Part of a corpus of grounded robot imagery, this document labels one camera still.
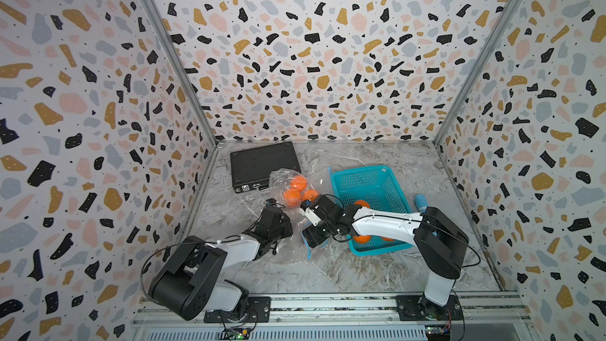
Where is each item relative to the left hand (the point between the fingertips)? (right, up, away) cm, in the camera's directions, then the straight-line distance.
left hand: (293, 223), depth 92 cm
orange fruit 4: (+27, +8, +1) cm, 28 cm away
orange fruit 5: (+26, -4, -7) cm, 27 cm away
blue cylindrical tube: (+52, +7, +5) cm, 53 cm away
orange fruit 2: (0, +10, 0) cm, 10 cm away
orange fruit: (+2, +16, 0) cm, 16 cm away
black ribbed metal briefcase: (-20, +21, +13) cm, 32 cm away
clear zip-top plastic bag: (+2, -4, -13) cm, 14 cm away
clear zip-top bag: (-5, +16, 0) cm, 17 cm away
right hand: (+6, -3, -7) cm, 10 cm away
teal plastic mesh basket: (+37, +13, +11) cm, 41 cm away
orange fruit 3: (+7, +11, 0) cm, 13 cm away
